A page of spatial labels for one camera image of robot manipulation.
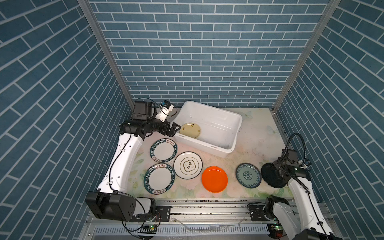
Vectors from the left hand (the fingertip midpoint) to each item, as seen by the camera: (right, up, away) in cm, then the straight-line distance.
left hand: (173, 122), depth 74 cm
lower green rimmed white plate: (-10, -33, +11) cm, 36 cm away
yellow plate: (+7, -5, +34) cm, 35 cm away
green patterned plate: (+42, -31, +12) cm, 54 cm away
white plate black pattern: (+6, -26, +17) cm, 32 cm away
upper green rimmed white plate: (-10, -18, +22) cm, 31 cm away
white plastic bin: (+19, -5, +35) cm, 40 cm away
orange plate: (+22, -33, +12) cm, 42 cm away
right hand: (+59, -24, +6) cm, 64 cm away
